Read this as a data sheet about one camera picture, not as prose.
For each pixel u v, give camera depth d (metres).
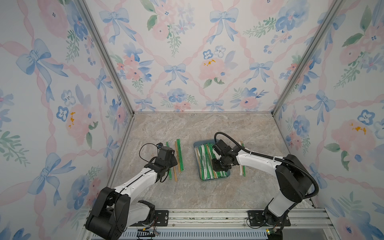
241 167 0.90
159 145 0.80
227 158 0.65
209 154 0.96
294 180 0.45
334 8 0.69
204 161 0.93
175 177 0.88
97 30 0.78
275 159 0.50
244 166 0.58
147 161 0.64
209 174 0.88
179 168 0.90
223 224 0.73
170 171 0.90
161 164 0.67
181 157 0.96
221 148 0.71
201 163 0.92
